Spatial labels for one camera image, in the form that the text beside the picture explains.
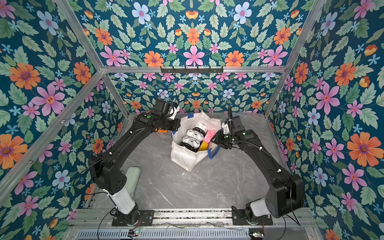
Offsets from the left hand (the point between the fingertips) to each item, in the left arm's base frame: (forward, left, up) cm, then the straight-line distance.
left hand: (182, 123), depth 82 cm
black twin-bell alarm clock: (-4, -5, -11) cm, 13 cm away
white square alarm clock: (+7, -11, -14) cm, 19 cm away
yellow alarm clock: (-7, -11, -15) cm, 20 cm away
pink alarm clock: (+1, -16, -14) cm, 21 cm away
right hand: (-8, -18, -4) cm, 21 cm away
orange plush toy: (-9, +9, +6) cm, 14 cm away
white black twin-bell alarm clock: (0, -5, -11) cm, 12 cm away
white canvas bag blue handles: (-16, -1, -11) cm, 19 cm away
